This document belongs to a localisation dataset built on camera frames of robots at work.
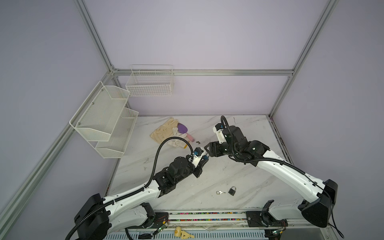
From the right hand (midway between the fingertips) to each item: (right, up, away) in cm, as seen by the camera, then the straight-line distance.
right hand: (208, 146), depth 73 cm
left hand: (-2, -6, +1) cm, 6 cm away
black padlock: (+15, -26, +10) cm, 32 cm away
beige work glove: (-31, +6, +37) cm, 49 cm away
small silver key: (+7, -27, +9) cm, 29 cm away
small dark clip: (-5, -1, +31) cm, 32 cm away
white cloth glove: (-14, +3, -12) cm, 18 cm away
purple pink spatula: (-16, +8, +39) cm, 43 cm away
